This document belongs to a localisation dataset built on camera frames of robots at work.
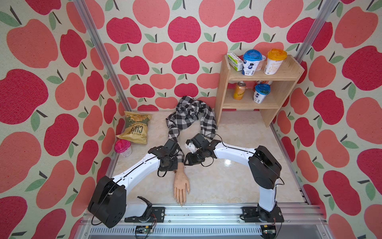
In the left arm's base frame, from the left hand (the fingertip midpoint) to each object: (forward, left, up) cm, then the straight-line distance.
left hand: (174, 169), depth 84 cm
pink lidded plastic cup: (+12, +31, +4) cm, 34 cm away
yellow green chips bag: (+30, +28, +2) cm, 41 cm away
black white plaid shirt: (+44, -7, +6) cm, 45 cm away
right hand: (+3, -7, -1) cm, 7 cm away
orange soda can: (+42, -40, +24) cm, 63 cm away
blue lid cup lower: (+39, -53, +26) cm, 71 cm away
